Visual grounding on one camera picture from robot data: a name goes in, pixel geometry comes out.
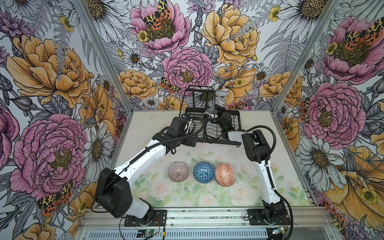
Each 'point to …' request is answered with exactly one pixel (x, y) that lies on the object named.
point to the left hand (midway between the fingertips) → (188, 139)
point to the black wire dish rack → (210, 124)
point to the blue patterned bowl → (204, 172)
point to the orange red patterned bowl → (225, 174)
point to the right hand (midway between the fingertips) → (215, 109)
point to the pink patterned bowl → (178, 171)
